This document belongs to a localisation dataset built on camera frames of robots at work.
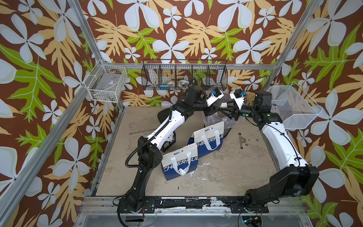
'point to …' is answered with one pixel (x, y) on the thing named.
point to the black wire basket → (172, 74)
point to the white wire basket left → (106, 83)
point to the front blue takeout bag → (180, 161)
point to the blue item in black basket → (164, 87)
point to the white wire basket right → (293, 106)
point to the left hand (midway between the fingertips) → (221, 102)
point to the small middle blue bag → (171, 141)
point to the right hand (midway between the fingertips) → (222, 105)
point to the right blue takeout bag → (209, 139)
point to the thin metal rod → (136, 132)
